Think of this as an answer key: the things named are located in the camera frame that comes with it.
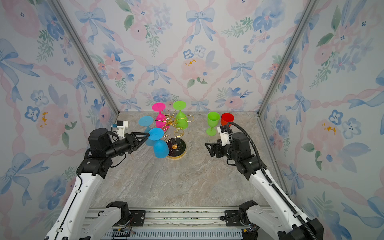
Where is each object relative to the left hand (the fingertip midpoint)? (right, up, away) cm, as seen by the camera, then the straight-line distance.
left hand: (148, 135), depth 67 cm
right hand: (+30, -4, +8) cm, 31 cm away
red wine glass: (+42, +9, +28) cm, 51 cm away
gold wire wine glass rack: (+10, -9, +30) cm, 33 cm away
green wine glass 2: (+33, +9, +29) cm, 44 cm away
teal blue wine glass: (-3, +7, +8) cm, 11 cm away
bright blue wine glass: (+4, -7, +10) cm, 13 cm away
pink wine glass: (+4, +6, +10) cm, 12 cm away
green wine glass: (+14, +7, +20) cm, 25 cm away
